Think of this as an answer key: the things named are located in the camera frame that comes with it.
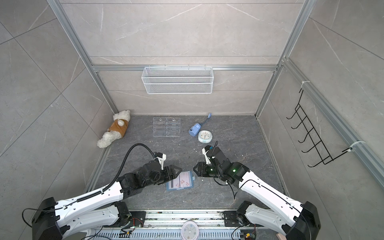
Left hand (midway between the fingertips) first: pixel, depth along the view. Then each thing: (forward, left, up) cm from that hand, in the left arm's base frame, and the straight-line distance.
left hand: (179, 169), depth 74 cm
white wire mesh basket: (+59, 0, +14) cm, 60 cm away
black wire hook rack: (0, -63, +16) cm, 65 cm away
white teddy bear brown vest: (+35, +44, -8) cm, 56 cm away
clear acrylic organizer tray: (+38, +11, -11) cm, 41 cm away
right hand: (0, -9, 0) cm, 9 cm away
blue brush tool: (+35, -10, -10) cm, 38 cm away
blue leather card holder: (-1, -2, -15) cm, 15 cm away
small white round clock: (+30, -16, -13) cm, 36 cm away
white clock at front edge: (-25, -5, -13) cm, 28 cm away
